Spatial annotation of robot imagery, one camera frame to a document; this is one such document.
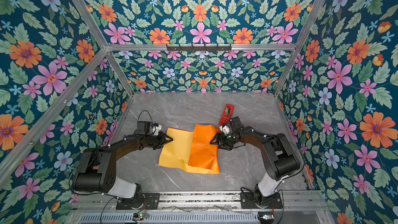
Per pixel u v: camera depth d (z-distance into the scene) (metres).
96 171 0.44
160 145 0.83
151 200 0.74
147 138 0.78
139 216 0.70
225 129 0.88
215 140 0.84
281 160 0.47
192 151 0.85
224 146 0.82
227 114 1.01
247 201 0.73
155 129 0.81
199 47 0.93
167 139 0.86
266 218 0.70
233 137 0.71
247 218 0.70
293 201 0.75
